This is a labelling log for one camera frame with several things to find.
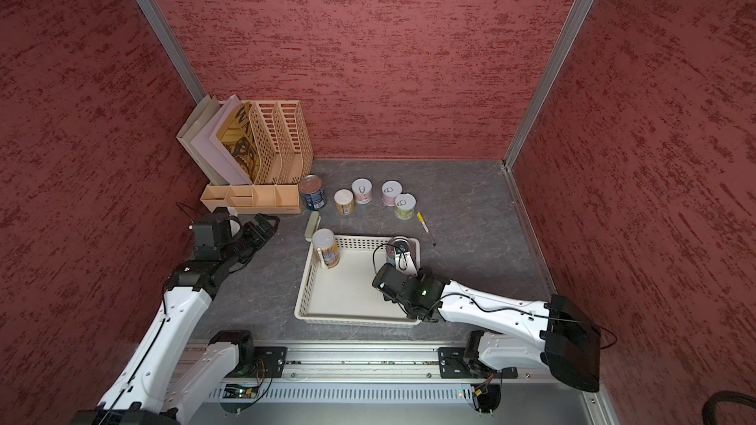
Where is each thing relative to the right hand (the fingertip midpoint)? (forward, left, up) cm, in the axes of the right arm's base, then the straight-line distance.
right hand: (404, 281), depth 81 cm
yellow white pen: (+22, -9, -7) cm, 25 cm away
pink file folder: (+36, +59, +22) cm, 72 cm away
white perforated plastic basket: (0, +18, -8) cm, 20 cm away
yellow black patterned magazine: (+46, +55, +16) cm, 74 cm away
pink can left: (+34, +13, -1) cm, 37 cm away
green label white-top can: (+28, -2, -2) cm, 28 cm away
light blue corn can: (+3, +1, +17) cm, 17 cm away
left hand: (+10, +36, +11) cm, 39 cm away
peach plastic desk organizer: (+55, +48, -7) cm, 73 cm away
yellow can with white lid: (+10, +22, +7) cm, 26 cm away
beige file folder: (+52, +63, +25) cm, 85 cm away
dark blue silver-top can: (+33, +31, +2) cm, 45 cm away
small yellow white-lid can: (+30, +19, -1) cm, 35 cm away
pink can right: (+34, +3, -1) cm, 34 cm away
